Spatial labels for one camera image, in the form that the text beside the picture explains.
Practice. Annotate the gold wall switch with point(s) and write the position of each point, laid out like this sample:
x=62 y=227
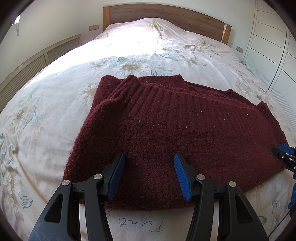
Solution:
x=239 y=49

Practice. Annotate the wooden bed headboard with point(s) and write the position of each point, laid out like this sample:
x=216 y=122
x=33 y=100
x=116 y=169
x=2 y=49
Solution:
x=161 y=12

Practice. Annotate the window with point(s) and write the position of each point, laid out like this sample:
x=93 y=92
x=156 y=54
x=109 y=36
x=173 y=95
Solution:
x=17 y=22

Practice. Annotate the beige slatted radiator cover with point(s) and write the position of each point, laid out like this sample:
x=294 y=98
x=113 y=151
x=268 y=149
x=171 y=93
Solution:
x=27 y=67

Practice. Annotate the bed with floral duvet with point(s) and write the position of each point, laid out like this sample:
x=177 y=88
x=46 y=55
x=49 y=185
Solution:
x=46 y=115

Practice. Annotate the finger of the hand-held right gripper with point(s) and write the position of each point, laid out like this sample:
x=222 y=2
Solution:
x=283 y=150

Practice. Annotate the white wardrobe doors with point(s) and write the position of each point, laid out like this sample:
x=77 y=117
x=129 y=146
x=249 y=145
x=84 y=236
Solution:
x=275 y=34

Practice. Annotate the wall socket plate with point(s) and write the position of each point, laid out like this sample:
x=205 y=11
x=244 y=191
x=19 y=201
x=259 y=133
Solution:
x=93 y=27

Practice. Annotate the dark red knit sweater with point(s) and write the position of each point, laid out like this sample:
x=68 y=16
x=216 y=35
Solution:
x=161 y=127

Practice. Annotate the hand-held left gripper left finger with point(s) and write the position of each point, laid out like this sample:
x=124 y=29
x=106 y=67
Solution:
x=116 y=171

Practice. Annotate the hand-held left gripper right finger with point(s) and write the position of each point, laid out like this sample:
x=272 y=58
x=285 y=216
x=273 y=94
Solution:
x=181 y=176

